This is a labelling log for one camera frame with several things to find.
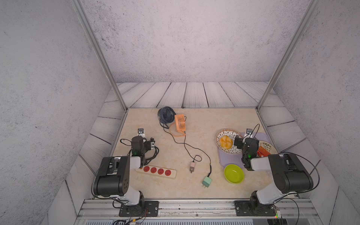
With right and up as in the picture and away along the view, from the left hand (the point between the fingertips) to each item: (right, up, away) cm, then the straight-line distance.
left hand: (146, 137), depth 95 cm
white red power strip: (+9, -18, -11) cm, 23 cm away
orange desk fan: (+22, +6, +1) cm, 23 cm away
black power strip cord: (+3, -13, -8) cm, 15 cm away
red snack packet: (+75, -9, -4) cm, 76 cm away
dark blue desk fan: (+12, +15, +9) cm, 21 cm away
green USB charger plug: (+38, -23, -14) cm, 47 cm away
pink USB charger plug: (+30, -17, -10) cm, 36 cm away
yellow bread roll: (+54, -3, +1) cm, 54 cm away
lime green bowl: (+55, -21, -10) cm, 60 cm away
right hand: (+67, +1, -2) cm, 67 cm away
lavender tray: (+52, -13, -5) cm, 54 cm away
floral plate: (+81, -6, -1) cm, 82 cm away
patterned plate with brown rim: (+59, +2, +7) cm, 59 cm away
